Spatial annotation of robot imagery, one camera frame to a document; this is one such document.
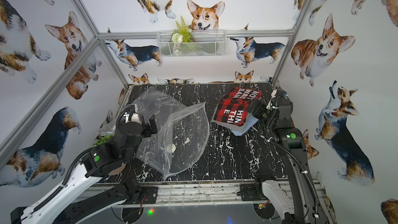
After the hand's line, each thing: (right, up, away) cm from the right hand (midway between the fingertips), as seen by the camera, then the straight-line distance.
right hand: (256, 102), depth 69 cm
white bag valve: (-43, -27, +21) cm, 55 cm away
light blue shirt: (+4, -12, +23) cm, 26 cm away
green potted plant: (-71, -18, +4) cm, 73 cm away
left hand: (-48, -5, -3) cm, 48 cm away
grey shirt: (-8, -14, +17) cm, 23 cm away
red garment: (-7, -3, +19) cm, 20 cm away
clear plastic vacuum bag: (-37, -20, +26) cm, 50 cm away
